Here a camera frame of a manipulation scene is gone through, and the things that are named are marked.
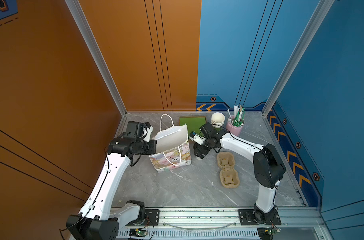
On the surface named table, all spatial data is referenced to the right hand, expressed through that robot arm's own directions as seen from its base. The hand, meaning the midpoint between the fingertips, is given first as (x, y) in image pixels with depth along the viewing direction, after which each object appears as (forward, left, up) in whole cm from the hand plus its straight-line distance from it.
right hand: (200, 147), depth 92 cm
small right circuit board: (-43, -30, -8) cm, 53 cm away
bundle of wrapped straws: (+16, -24, +13) cm, 32 cm away
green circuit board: (-43, +32, -8) cm, 54 cm away
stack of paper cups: (+18, -12, +7) cm, 22 cm away
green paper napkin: (0, +5, +22) cm, 22 cm away
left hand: (-8, +24, +16) cm, 30 cm away
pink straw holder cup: (+10, -22, +9) cm, 25 cm away
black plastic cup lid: (-8, +1, +8) cm, 11 cm away
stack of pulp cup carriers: (-17, -16, -5) cm, 24 cm away
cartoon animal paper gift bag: (-12, +15, +19) cm, 27 cm away
